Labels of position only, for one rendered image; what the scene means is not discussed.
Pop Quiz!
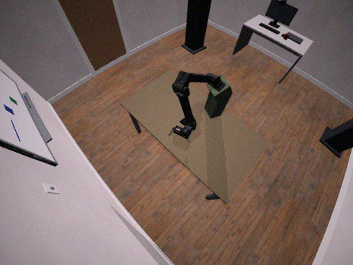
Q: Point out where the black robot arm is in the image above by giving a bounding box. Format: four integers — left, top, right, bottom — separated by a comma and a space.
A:
172, 71, 225, 138

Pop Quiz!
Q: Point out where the black power strip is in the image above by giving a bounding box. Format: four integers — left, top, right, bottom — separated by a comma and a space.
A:
172, 125, 189, 139

